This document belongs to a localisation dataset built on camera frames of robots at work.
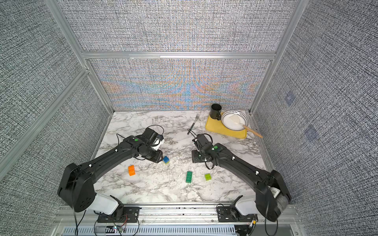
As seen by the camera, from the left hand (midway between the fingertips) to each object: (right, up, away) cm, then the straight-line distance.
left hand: (162, 157), depth 83 cm
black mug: (+35, +29, +27) cm, 53 cm away
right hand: (+19, +2, 0) cm, 19 cm away
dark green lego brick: (+15, -12, +1) cm, 19 cm away
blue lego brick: (+1, -3, +7) cm, 7 cm away
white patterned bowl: (+46, +19, +29) cm, 58 cm away
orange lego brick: (-19, -9, +4) cm, 22 cm away
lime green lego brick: (+26, -12, +2) cm, 29 cm away
